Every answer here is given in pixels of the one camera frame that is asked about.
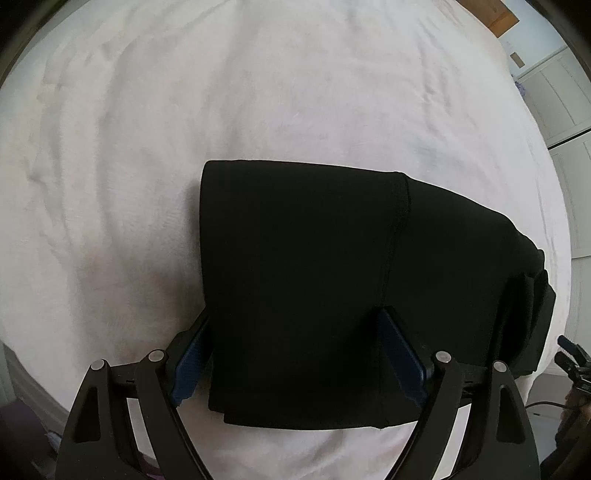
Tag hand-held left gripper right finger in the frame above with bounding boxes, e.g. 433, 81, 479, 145
376, 305, 541, 480

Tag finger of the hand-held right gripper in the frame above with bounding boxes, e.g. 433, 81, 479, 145
556, 335, 591, 363
554, 352, 591, 385

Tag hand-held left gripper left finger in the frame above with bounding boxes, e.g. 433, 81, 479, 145
55, 311, 218, 480

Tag black pants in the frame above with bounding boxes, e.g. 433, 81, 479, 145
198, 159, 557, 430

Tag person's right hand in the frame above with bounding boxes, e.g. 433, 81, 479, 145
564, 385, 591, 418

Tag dark clothing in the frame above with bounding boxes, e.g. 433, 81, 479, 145
539, 413, 591, 480

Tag white bed sheet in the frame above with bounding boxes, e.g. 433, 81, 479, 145
0, 0, 578, 480

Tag wooden headboard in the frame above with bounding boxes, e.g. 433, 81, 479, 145
455, 0, 520, 38

